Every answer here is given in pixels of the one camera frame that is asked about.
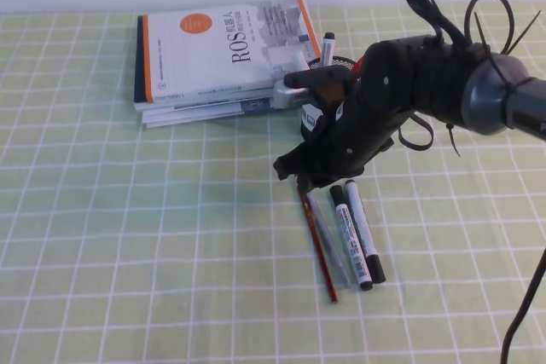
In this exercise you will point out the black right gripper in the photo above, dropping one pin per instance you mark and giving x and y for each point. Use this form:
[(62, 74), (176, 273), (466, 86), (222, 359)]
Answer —
[(351, 132)]

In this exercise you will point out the red pencil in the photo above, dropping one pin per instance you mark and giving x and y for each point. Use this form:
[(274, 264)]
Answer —
[(312, 226)]

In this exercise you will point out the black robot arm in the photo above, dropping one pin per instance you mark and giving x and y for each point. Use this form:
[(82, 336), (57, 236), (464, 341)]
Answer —
[(468, 87)]

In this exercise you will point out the black mesh pen holder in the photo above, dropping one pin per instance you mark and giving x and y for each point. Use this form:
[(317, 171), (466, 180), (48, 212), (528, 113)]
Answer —
[(309, 114)]

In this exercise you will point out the white red pen in holder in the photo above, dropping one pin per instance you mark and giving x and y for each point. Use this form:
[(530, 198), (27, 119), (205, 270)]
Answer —
[(299, 62)]

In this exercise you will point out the middle grey book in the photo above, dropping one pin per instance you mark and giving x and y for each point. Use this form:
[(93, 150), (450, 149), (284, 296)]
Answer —
[(206, 100)]

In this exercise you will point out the white marker black cap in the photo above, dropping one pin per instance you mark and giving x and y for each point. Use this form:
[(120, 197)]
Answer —
[(328, 45)]

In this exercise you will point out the white ROS book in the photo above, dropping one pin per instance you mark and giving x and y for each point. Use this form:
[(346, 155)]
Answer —
[(223, 49)]

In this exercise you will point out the black marker left on table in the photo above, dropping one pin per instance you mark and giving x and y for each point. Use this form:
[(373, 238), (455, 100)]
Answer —
[(353, 247)]

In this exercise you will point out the black marker on table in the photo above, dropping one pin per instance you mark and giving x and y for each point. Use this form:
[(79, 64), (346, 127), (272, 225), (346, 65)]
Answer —
[(353, 247), (371, 254)]

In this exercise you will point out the black marker right on table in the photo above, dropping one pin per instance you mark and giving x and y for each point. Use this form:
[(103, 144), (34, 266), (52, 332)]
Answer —
[(371, 254)]

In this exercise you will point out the bottom white book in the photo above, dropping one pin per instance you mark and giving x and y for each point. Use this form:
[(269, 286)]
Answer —
[(158, 117)]

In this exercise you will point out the green checkered tablecloth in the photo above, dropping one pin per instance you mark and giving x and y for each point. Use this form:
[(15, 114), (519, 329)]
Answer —
[(180, 245)]

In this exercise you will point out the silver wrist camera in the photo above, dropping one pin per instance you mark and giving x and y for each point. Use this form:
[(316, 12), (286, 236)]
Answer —
[(285, 97)]

